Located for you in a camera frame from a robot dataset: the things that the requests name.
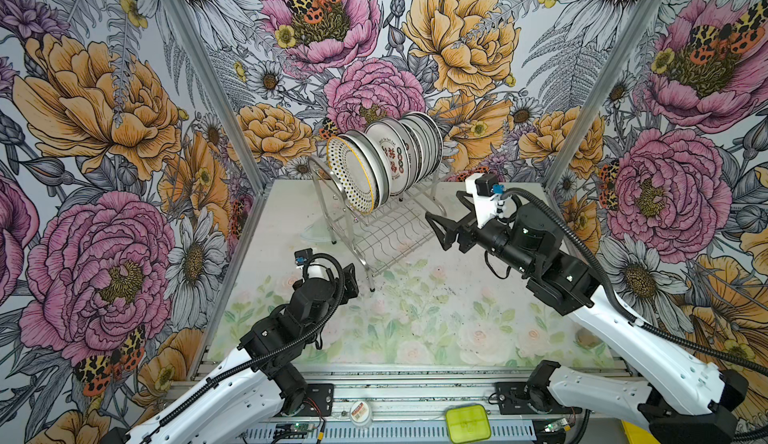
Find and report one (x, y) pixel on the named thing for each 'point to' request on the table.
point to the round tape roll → (360, 413)
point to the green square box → (468, 424)
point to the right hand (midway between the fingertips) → (444, 215)
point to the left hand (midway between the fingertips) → (337, 279)
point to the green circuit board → (301, 427)
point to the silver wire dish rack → (399, 226)
